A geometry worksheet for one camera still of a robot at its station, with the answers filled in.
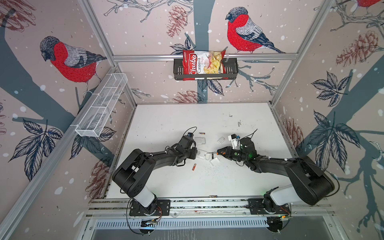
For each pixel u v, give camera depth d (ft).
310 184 1.44
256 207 2.39
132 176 1.46
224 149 2.73
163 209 2.40
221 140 3.24
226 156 2.61
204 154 2.97
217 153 2.83
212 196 2.53
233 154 2.57
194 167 2.87
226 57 2.95
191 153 2.68
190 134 2.76
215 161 2.95
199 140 3.28
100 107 2.54
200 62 2.87
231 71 3.07
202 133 3.40
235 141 2.73
